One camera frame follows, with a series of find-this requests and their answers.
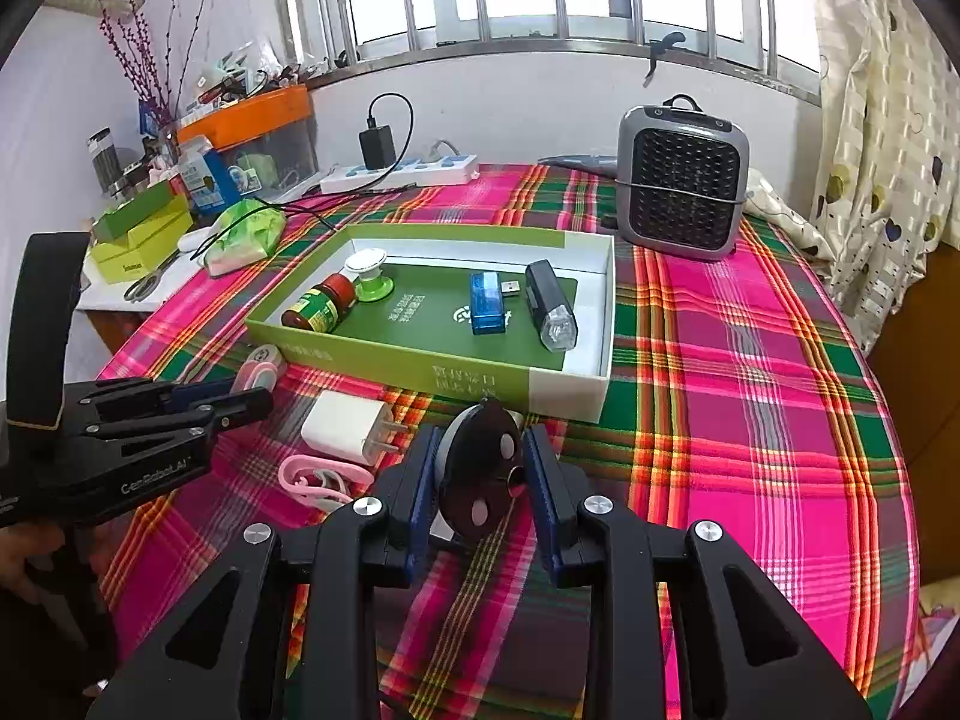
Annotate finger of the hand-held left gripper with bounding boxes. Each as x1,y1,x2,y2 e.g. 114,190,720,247
64,377,242,421
84,387,275,442

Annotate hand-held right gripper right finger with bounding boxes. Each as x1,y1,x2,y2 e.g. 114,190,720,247
523,424,875,720

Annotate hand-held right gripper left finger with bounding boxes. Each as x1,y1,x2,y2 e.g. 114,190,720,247
86,424,443,720

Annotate pink white tape roll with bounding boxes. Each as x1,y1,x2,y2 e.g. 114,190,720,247
229,360,280,421

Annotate black white round device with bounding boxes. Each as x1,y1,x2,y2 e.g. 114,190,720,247
437,401,524,539

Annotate pink cable clip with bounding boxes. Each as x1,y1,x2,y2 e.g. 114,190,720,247
279,454,376,515

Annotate white charger plug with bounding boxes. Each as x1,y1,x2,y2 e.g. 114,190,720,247
301,388,410,464

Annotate green white cardboard box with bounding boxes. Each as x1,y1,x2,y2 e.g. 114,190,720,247
246,223,616,425

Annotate amber bottle with red cap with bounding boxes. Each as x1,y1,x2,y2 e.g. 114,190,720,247
281,274,357,335

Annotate green white suction knob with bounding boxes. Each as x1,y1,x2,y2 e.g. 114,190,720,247
345,247,392,302

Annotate blue usb tester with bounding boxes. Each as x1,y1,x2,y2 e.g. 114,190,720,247
469,270,524,336

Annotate black bike light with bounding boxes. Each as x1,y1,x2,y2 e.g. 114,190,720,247
525,259,580,352

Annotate person's left hand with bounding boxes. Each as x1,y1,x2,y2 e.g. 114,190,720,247
0,525,68,586

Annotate scissors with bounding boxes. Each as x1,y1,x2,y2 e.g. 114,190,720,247
122,255,181,305

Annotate lime green cardboard box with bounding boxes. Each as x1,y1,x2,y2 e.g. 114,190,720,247
90,181,196,286

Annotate dark cloth with yellow edge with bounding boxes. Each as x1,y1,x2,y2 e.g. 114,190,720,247
4,232,92,432

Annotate green plastic bag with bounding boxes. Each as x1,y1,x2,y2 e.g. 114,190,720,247
202,199,290,277

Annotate blue white carton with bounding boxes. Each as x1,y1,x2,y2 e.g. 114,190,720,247
176,136,242,215

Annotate pink green plaid cloth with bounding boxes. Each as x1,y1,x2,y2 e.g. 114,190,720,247
97,163,922,720

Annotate dark glass jar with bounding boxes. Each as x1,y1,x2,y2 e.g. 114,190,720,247
86,127,125,196

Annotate small blue box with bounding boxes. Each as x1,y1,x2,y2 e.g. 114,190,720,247
137,101,177,136

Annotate clear bin with orange lid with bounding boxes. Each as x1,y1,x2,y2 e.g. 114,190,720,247
176,85,320,192

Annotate black power adapter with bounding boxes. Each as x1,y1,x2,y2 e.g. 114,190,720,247
358,127,396,170

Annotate white power strip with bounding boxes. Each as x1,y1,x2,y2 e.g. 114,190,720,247
320,152,481,196

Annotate purple flower branches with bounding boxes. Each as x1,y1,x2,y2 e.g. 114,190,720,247
97,0,226,128

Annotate pile of small clutter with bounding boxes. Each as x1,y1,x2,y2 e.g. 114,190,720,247
191,37,331,102

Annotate grey elongated object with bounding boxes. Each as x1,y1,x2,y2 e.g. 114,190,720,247
536,150,623,179

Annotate grey space heater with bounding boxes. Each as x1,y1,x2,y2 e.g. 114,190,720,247
615,94,751,262

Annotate patterned cream pillow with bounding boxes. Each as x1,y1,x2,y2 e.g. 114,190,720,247
739,169,837,263

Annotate wooden wardrobe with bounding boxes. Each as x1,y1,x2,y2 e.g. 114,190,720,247
866,240,960,586

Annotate metal window grille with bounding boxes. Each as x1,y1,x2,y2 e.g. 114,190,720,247
274,0,822,106

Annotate black hook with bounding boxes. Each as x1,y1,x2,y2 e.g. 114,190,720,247
645,31,687,80

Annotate patterned cream curtain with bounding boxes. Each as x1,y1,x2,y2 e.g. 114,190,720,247
806,0,960,350

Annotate black cable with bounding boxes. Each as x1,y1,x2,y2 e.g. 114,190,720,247
199,92,417,256

